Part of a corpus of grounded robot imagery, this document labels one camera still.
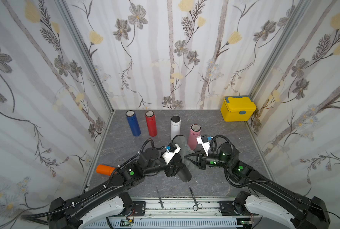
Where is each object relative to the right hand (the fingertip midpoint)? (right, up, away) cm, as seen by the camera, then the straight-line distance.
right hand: (188, 160), depth 63 cm
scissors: (+5, -29, +12) cm, 31 cm away
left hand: (-2, -1, +3) cm, 3 cm away
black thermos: (-1, -9, +7) cm, 11 cm away
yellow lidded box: (+42, +28, +41) cm, 65 cm away
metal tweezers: (-13, -27, +13) cm, 33 cm away
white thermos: (-5, +15, +24) cm, 29 cm away
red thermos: (-21, +17, +31) cm, 41 cm away
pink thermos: (+6, +12, +18) cm, 23 cm away
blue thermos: (-34, +21, +25) cm, 47 cm away
